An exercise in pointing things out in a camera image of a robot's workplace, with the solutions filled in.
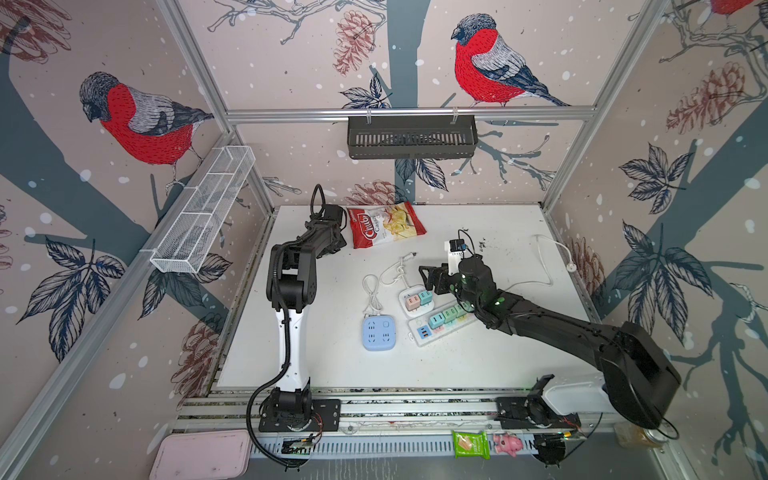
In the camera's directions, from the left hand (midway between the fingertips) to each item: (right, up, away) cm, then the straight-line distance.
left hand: (329, 244), depth 108 cm
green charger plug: (+40, -19, -24) cm, 50 cm away
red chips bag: (+17, +7, +2) cm, 19 cm away
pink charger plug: (+29, -17, -21) cm, 40 cm away
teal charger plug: (+36, -21, -24) cm, 48 cm away
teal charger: (+33, -15, -20) cm, 42 cm away
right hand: (+34, -6, -24) cm, 42 cm away
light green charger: (+41, -16, -32) cm, 54 cm away
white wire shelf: (-26, 0, -38) cm, 46 cm away
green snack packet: (+42, -46, -39) cm, 73 cm away
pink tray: (-19, -46, -42) cm, 65 cm away
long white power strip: (+41, -24, -22) cm, 52 cm away
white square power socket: (+33, -20, -18) cm, 42 cm away
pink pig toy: (+51, -45, -40) cm, 79 cm away
